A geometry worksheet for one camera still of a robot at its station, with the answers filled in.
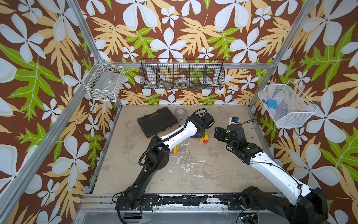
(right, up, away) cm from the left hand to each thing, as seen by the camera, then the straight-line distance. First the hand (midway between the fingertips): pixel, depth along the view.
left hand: (198, 132), depth 91 cm
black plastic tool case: (-29, +6, +14) cm, 33 cm away
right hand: (+11, +3, -10) cm, 15 cm away
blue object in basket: (+46, +18, -5) cm, 50 cm away
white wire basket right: (+53, +14, -13) cm, 56 cm away
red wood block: (+6, -7, +5) cm, 10 cm away
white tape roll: (-10, +35, +8) cm, 38 cm away
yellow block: (+7, -4, +4) cm, 9 cm away
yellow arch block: (+3, -6, +4) cm, 8 cm away
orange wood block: (-15, -12, +2) cm, 20 cm away
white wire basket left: (-60, +32, -5) cm, 68 cm away
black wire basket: (-10, +41, +7) cm, 43 cm away
